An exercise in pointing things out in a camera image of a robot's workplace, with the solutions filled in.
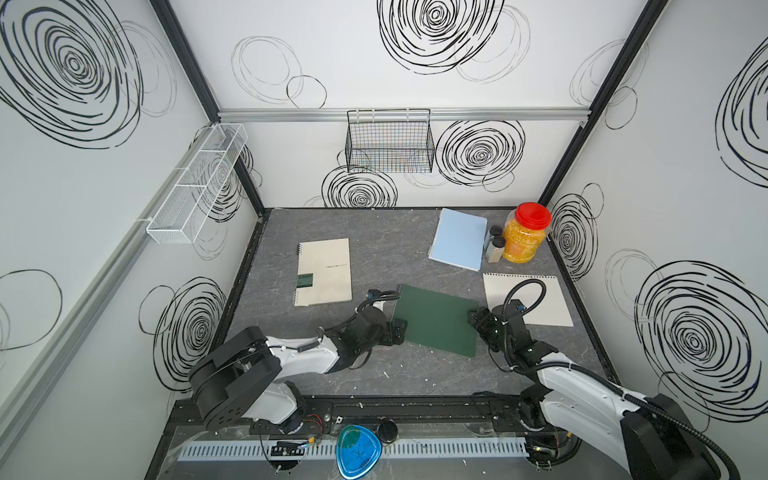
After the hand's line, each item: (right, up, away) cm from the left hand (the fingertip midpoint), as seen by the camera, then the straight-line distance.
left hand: (398, 324), depth 86 cm
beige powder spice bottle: (+33, +21, +13) cm, 42 cm away
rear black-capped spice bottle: (+35, +27, +16) cm, 47 cm away
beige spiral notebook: (-25, +13, +14) cm, 31 cm away
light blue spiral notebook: (+25, +24, +28) cm, 45 cm away
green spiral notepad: (+11, +2, -1) cm, 11 cm away
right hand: (+23, +1, +2) cm, 23 cm away
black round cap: (-3, -16, -22) cm, 28 cm away
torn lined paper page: (+50, +2, +8) cm, 50 cm away
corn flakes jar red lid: (+44, +32, +11) cm, 56 cm away
